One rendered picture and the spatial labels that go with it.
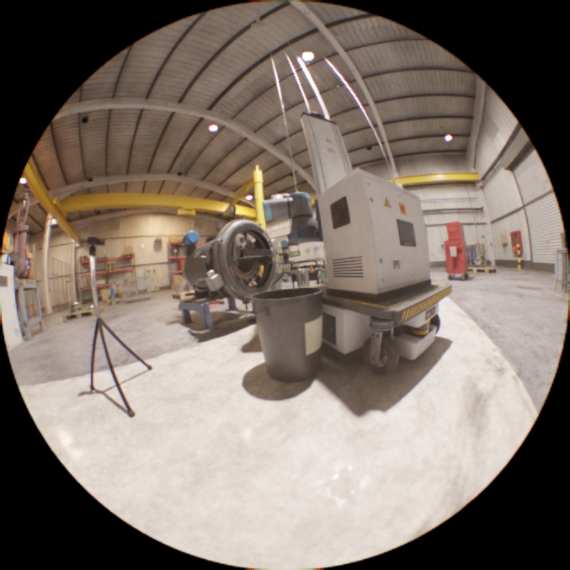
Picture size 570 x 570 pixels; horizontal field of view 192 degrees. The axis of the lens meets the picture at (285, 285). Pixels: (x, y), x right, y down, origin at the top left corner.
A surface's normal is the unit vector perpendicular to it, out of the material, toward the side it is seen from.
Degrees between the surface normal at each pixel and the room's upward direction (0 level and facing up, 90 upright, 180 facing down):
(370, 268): 90
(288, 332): 93
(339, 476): 0
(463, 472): 0
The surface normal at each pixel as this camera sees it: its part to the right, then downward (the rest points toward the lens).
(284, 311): -0.07, 0.15
